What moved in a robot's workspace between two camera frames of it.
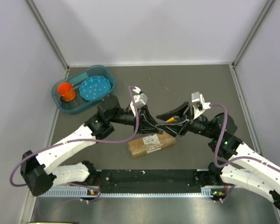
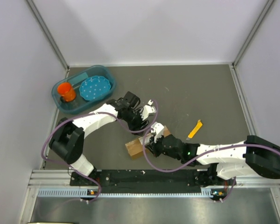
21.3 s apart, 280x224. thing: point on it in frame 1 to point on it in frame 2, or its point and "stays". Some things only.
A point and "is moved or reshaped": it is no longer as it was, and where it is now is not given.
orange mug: [67, 92] stays
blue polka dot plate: [94, 87] stays
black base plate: [155, 181] stays
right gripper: [174, 129] to [153, 146]
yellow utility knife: [171, 119] is moved or reshaped
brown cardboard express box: [151, 143] stays
